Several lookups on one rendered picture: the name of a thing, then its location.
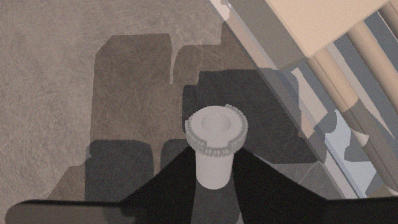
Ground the white flanged bushing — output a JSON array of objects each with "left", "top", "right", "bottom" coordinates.
[{"left": 185, "top": 104, "right": 248, "bottom": 189}]

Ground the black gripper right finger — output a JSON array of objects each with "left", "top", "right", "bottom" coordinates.
[{"left": 232, "top": 147, "right": 398, "bottom": 224}]

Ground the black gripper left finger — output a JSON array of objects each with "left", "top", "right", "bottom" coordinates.
[{"left": 5, "top": 146, "right": 196, "bottom": 224}]

